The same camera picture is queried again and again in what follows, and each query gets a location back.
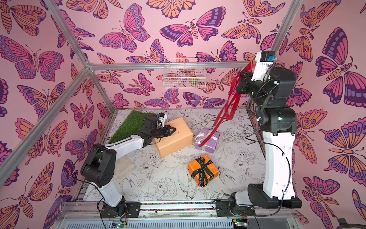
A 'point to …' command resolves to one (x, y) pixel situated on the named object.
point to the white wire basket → (184, 73)
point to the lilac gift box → (210, 145)
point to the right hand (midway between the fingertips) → (244, 70)
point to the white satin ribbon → (200, 138)
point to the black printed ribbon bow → (203, 171)
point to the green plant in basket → (193, 81)
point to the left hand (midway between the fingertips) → (178, 128)
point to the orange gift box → (193, 166)
